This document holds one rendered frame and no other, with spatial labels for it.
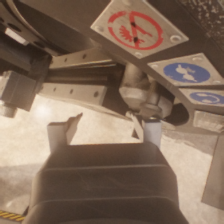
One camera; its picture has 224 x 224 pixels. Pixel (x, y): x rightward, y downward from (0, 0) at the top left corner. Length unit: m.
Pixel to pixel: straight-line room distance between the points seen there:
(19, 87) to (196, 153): 0.88
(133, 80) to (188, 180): 0.84
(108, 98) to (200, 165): 0.82
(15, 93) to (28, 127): 0.65
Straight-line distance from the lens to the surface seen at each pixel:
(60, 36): 0.52
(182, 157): 0.96
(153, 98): 0.17
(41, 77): 0.46
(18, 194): 1.17
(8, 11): 0.47
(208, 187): 1.03
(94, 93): 0.25
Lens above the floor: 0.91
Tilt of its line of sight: 80 degrees down
